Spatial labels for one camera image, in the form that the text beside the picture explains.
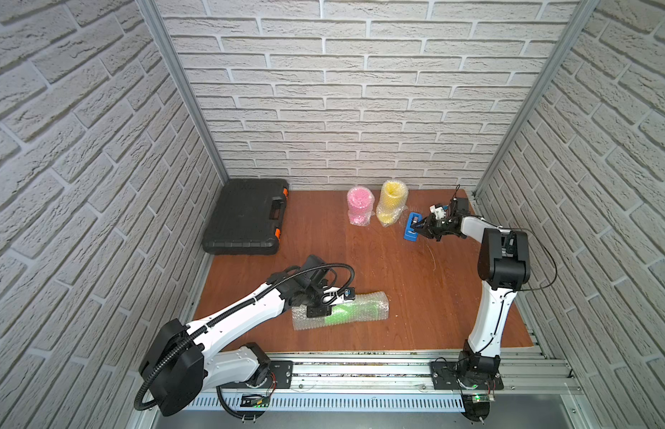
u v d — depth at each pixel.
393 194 0.98
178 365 0.39
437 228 0.92
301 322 0.77
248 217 1.01
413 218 1.04
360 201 0.98
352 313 0.79
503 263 0.59
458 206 0.87
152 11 0.70
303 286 0.60
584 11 0.69
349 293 0.67
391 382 0.73
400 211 1.07
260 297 0.52
